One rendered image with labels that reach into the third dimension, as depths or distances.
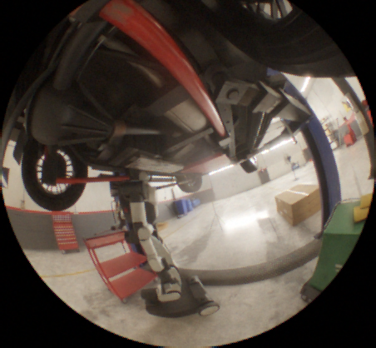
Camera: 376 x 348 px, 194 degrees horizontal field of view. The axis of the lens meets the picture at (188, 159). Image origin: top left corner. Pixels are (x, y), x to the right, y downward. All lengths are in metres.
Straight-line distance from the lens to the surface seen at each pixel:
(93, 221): 4.59
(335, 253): 0.88
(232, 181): 9.99
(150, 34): 0.18
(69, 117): 0.49
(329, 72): 0.28
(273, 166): 10.50
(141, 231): 0.69
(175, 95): 0.54
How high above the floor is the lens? 1.25
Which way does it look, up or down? 17 degrees up
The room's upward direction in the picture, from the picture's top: 16 degrees counter-clockwise
